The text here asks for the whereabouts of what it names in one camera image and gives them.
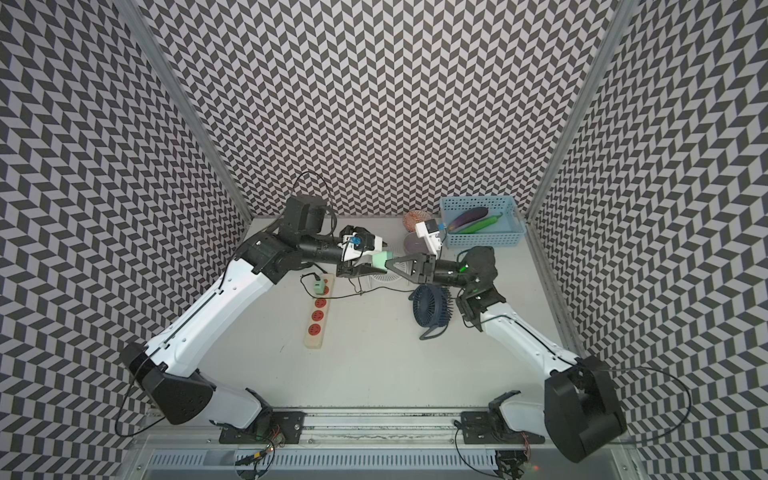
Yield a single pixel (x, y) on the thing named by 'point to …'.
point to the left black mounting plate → (285, 427)
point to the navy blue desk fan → (433, 307)
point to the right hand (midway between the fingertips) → (388, 273)
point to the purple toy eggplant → (468, 216)
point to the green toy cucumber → (479, 226)
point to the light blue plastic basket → (508, 230)
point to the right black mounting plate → (478, 428)
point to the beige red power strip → (315, 328)
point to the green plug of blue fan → (319, 287)
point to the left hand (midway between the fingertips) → (380, 254)
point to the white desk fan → (389, 279)
